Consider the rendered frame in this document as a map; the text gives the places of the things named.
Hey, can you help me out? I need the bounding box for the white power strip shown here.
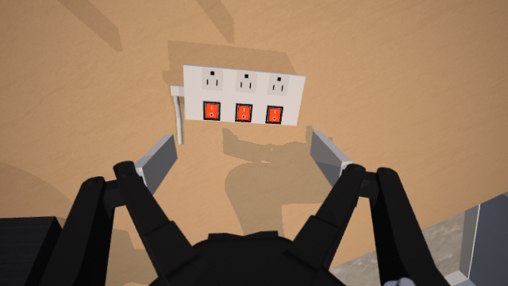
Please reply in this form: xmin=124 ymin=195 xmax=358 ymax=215
xmin=171 ymin=64 xmax=306 ymax=145

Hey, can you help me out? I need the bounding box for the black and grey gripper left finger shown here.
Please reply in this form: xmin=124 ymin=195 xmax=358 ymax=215
xmin=39 ymin=134 xmax=220 ymax=286

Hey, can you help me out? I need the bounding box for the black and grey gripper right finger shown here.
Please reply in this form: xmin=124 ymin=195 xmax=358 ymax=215
xmin=264 ymin=130 xmax=451 ymax=286

